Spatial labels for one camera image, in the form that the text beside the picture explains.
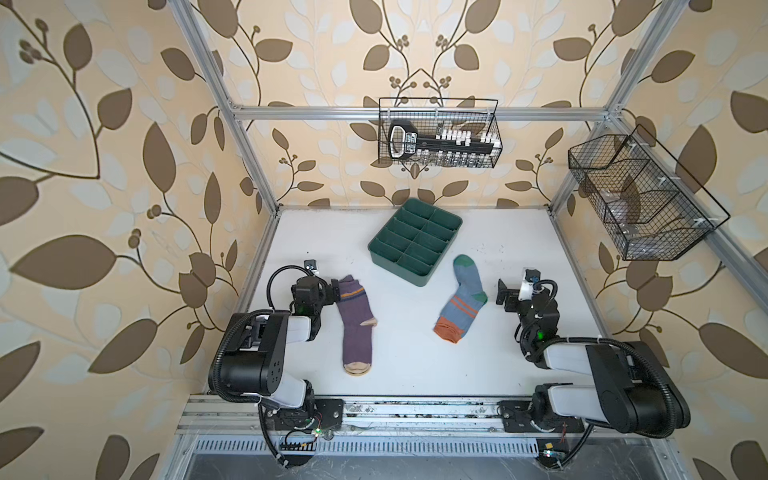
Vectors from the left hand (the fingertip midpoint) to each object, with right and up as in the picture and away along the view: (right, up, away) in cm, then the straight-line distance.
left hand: (320, 279), depth 95 cm
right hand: (+61, -1, -5) cm, 62 cm away
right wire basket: (+88, +20, -22) cm, 93 cm away
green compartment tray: (+31, +12, +9) cm, 35 cm away
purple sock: (+13, -13, -5) cm, 19 cm away
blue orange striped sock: (+46, -7, -1) cm, 46 cm away
